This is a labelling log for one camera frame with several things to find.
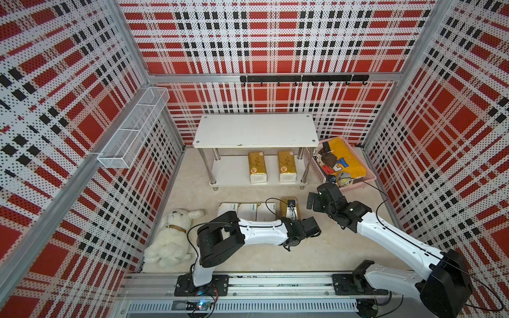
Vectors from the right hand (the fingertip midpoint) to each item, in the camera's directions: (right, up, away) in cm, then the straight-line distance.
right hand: (321, 198), depth 83 cm
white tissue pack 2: (-32, -7, +5) cm, 33 cm away
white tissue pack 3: (-25, -9, +8) cm, 27 cm away
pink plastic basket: (+14, +17, +22) cm, 31 cm away
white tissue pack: (-43, -6, +8) cm, 44 cm away
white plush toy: (-60, -17, -9) cm, 63 cm away
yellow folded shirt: (+20, +15, +20) cm, 32 cm away
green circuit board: (-46, -36, -14) cm, 60 cm away
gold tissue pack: (-27, +10, +8) cm, 30 cm away
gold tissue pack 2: (-13, +11, +10) cm, 20 cm away
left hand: (-10, -12, +4) cm, 16 cm away
